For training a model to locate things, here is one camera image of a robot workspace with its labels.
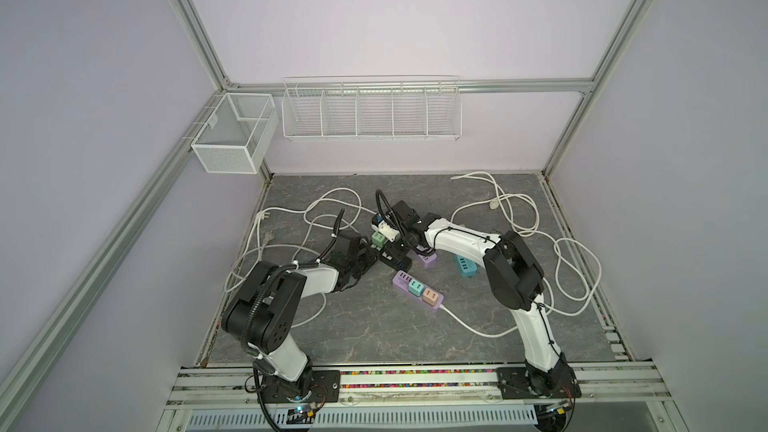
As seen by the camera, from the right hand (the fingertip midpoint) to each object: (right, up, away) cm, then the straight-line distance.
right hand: (392, 248), depth 96 cm
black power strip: (0, 0, -11) cm, 11 cm away
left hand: (-4, -2, -2) cm, 5 cm away
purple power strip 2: (+3, -9, -7) cm, 12 cm away
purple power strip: (+12, -4, -2) cm, 13 cm away
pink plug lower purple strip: (+11, -11, -14) cm, 21 cm away
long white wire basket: (-7, +47, +3) cm, 47 cm away
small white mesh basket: (-54, +39, +6) cm, 67 cm away
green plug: (-4, +3, -3) cm, 7 cm away
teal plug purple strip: (+7, -9, -13) cm, 18 cm away
